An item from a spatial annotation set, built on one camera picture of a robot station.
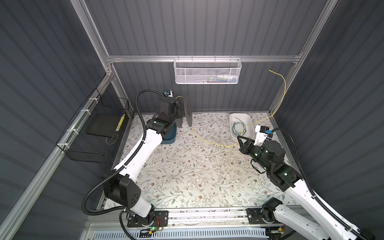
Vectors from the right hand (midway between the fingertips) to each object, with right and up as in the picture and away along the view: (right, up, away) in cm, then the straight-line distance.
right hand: (239, 138), depth 70 cm
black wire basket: (-72, +1, +2) cm, 72 cm away
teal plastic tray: (-38, -2, +31) cm, 49 cm away
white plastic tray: (+14, +7, +41) cm, 44 cm away
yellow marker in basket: (-61, +8, +8) cm, 62 cm away
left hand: (-32, +17, +8) cm, 37 cm away
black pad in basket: (-68, +6, +5) cm, 68 cm away
